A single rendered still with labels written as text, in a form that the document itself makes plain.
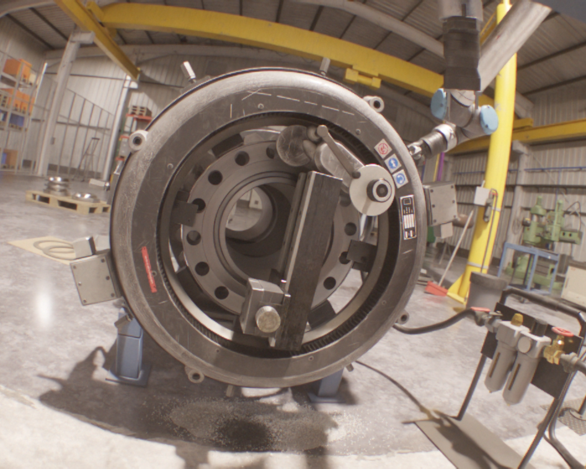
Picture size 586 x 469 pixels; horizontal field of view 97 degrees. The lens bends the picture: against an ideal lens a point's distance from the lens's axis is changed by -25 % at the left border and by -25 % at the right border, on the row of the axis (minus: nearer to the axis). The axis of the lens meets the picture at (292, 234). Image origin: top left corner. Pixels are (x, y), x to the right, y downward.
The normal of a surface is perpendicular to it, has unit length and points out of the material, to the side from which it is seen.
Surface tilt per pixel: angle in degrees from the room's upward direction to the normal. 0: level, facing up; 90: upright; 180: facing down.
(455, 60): 122
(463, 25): 113
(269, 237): 82
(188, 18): 90
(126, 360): 90
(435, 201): 90
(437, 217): 90
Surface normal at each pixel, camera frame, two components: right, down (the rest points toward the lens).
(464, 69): -0.38, 0.36
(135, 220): 0.24, 0.14
